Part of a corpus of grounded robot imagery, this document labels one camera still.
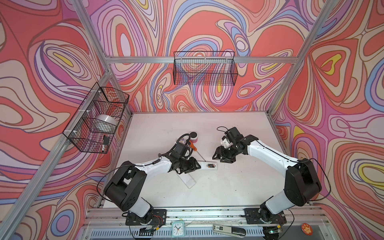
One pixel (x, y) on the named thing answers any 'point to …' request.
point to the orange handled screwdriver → (194, 148)
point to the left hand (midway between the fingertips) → (200, 167)
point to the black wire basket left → (92, 127)
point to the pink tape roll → (194, 137)
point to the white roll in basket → (107, 119)
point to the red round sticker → (306, 228)
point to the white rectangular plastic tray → (187, 179)
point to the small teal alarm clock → (178, 229)
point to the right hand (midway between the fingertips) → (217, 162)
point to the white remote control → (208, 165)
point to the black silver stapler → (234, 231)
